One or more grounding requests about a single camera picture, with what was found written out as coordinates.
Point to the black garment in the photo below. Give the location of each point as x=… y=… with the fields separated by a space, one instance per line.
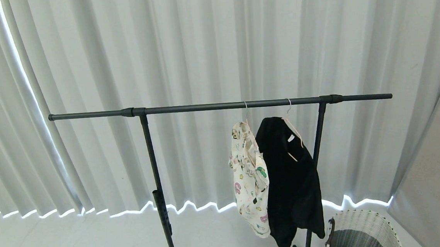
x=291 y=196

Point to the black clothes rack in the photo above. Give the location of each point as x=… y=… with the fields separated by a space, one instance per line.
x=203 y=107

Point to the cream printed garment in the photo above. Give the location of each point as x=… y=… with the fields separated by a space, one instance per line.
x=250 y=191

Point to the white laundry basket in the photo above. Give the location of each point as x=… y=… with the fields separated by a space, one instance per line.
x=366 y=225

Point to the pink clothes hanger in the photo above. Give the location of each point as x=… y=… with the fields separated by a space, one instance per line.
x=292 y=128
x=246 y=114

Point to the white curtain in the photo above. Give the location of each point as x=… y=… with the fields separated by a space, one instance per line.
x=160 y=46

